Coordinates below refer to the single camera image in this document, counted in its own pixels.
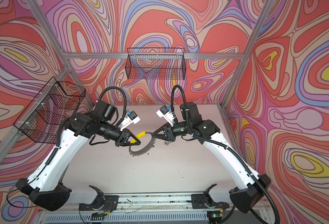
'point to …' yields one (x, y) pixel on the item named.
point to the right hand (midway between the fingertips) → (157, 138)
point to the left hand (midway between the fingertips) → (140, 142)
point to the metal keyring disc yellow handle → (146, 148)
